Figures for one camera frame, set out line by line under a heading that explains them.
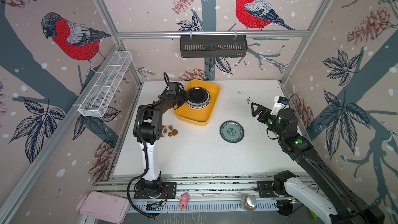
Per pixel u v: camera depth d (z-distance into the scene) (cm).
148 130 56
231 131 95
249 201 62
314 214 52
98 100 71
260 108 66
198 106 104
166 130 92
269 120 65
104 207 67
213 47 105
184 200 69
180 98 90
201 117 99
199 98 104
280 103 65
